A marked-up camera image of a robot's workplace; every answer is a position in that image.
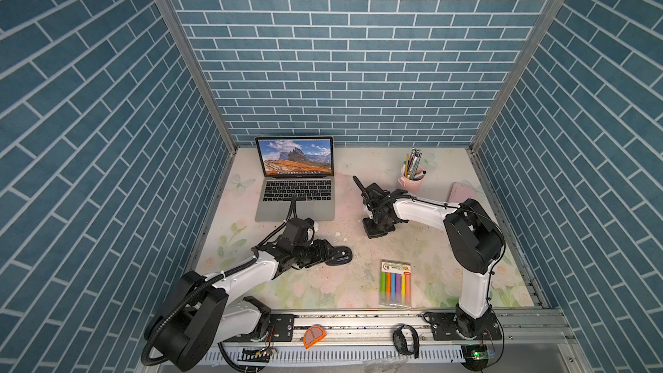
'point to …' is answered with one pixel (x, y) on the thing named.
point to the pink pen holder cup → (410, 186)
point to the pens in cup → (410, 166)
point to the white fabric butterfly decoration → (241, 186)
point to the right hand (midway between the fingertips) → (370, 236)
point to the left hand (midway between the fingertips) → (337, 256)
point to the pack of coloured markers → (395, 285)
